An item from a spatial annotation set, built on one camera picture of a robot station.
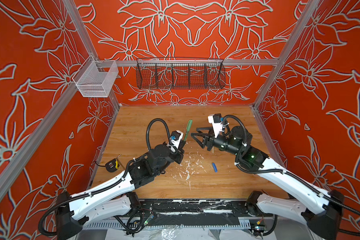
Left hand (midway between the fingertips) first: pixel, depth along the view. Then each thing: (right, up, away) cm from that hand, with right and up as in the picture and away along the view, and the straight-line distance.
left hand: (183, 140), depth 67 cm
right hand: (+3, +4, -5) cm, 7 cm away
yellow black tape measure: (-42, -18, +18) cm, 49 cm away
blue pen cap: (+20, -19, +20) cm, 34 cm away
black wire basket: (-1, +41, +30) cm, 51 cm away
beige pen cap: (+12, -3, -8) cm, 14 cm away
